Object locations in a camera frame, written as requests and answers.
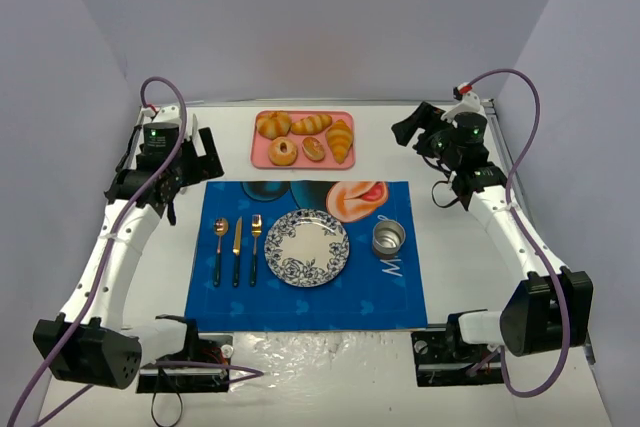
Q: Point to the gold fork dark handle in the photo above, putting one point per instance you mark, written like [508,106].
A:
[256,230]

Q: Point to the gold knife dark handle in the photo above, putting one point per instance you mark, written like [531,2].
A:
[237,244]

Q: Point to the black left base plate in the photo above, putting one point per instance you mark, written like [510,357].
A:
[193,371]

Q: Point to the blue cartoon placemat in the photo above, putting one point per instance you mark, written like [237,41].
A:
[369,294]

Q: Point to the long ridged bread roll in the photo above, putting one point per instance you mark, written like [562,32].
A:
[311,125]

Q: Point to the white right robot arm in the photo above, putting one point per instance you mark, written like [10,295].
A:
[550,302]

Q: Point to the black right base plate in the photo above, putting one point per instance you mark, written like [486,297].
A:
[440,363]

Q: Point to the large sugared ring donut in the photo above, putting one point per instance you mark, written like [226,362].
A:
[282,152]

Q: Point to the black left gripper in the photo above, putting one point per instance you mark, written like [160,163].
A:
[206,156]

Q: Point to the small sugared donut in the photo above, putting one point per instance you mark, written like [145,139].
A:
[313,149]

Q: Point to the golden croissant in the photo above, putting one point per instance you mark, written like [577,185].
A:
[339,137]

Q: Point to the round knotted bread roll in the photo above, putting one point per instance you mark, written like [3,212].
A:
[273,124]

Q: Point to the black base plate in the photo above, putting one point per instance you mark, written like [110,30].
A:
[440,363]
[193,371]

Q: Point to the gold spoon dark handle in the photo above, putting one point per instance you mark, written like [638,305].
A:
[220,229]

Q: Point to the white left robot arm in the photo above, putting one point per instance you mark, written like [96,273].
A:
[87,342]

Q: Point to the small metal cup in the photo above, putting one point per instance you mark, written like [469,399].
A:
[388,238]

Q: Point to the blue floral ceramic plate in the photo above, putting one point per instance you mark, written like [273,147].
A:
[307,248]

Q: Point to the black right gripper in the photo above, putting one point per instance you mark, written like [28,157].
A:
[417,123]

